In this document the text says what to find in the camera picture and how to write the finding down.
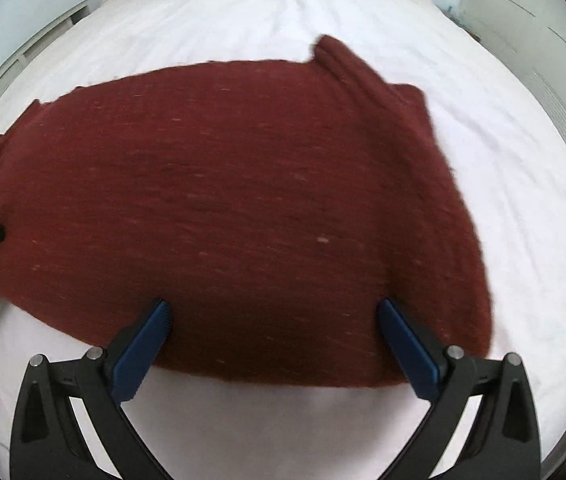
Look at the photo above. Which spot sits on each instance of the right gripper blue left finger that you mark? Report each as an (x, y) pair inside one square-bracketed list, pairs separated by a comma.
[(46, 439)]

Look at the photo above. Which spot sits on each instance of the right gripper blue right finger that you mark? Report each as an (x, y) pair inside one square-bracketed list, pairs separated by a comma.
[(504, 440)]

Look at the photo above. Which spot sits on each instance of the dark red knit sweater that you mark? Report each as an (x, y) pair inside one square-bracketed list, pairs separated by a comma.
[(273, 204)]

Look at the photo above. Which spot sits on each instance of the white radiator cover cabinet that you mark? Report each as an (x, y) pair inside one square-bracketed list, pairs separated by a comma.
[(21, 58)]

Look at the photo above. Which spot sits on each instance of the pink white bed cover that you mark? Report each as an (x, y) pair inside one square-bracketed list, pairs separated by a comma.
[(508, 162)]

